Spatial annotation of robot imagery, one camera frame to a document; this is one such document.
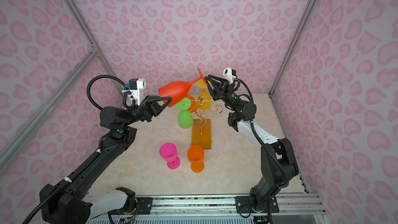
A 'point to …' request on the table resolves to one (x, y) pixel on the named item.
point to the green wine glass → (185, 119)
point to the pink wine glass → (168, 151)
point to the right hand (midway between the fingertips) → (208, 81)
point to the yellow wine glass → (204, 100)
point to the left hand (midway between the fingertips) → (170, 100)
